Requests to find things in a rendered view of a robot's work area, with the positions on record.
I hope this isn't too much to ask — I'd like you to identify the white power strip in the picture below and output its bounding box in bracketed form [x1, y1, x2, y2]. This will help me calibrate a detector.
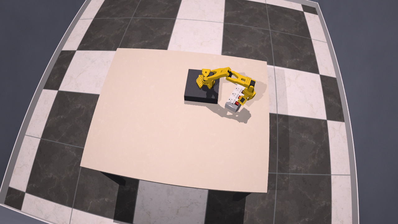
[225, 83, 245, 112]

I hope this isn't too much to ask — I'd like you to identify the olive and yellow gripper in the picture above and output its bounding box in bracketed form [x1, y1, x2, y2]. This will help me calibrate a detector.
[238, 88, 256, 105]

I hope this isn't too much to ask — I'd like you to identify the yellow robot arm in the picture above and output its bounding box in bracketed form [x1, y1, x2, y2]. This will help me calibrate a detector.
[196, 67, 256, 92]

